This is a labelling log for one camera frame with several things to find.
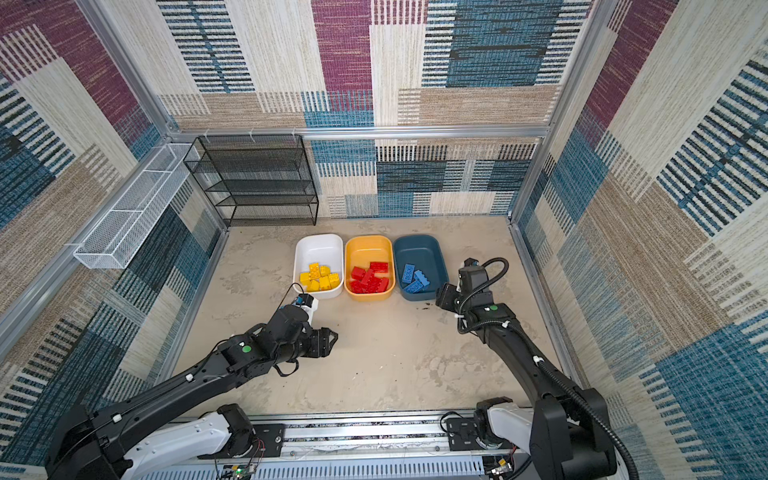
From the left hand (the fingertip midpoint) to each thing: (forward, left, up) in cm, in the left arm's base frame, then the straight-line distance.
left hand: (331, 337), depth 79 cm
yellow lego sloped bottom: (+27, +6, -7) cm, 28 cm away
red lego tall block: (+26, -5, -8) cm, 28 cm away
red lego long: (+21, -13, -9) cm, 27 cm away
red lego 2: (+23, -9, -7) cm, 25 cm away
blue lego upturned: (+23, -26, -7) cm, 35 cm away
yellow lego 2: (+24, +12, -7) cm, 27 cm away
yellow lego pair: (+27, +10, -8) cm, 30 cm away
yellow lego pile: (+22, +6, -8) cm, 24 cm away
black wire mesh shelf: (+56, +31, +8) cm, 65 cm away
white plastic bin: (+38, +7, -10) cm, 40 cm away
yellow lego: (+22, +2, -6) cm, 23 cm away
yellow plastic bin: (+28, -9, -8) cm, 31 cm away
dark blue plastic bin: (+30, -26, -9) cm, 41 cm away
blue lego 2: (+21, -24, -9) cm, 33 cm away
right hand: (+11, -33, -1) cm, 35 cm away
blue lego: (+26, -22, -8) cm, 35 cm away
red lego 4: (+20, -9, -9) cm, 24 cm away
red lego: (+29, -12, -9) cm, 33 cm away
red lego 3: (+21, -5, -8) cm, 23 cm away
